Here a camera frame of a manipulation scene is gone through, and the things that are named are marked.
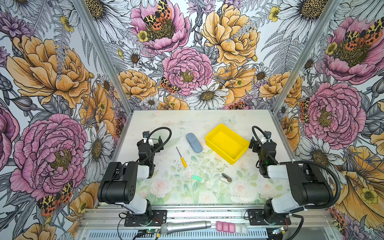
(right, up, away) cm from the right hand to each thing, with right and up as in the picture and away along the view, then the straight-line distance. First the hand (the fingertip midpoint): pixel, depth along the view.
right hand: (260, 141), depth 93 cm
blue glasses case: (-41, -1, +7) cm, 41 cm away
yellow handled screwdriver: (-48, -11, +1) cm, 49 cm away
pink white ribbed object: (-19, -37, -23) cm, 48 cm away
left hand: (-66, 0, 0) cm, 66 cm away
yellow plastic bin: (-18, -3, +10) cm, 21 cm away
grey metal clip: (-21, -20, -8) cm, 30 cm away
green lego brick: (-39, -20, -8) cm, 44 cm away
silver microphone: (-52, -36, -25) cm, 68 cm away
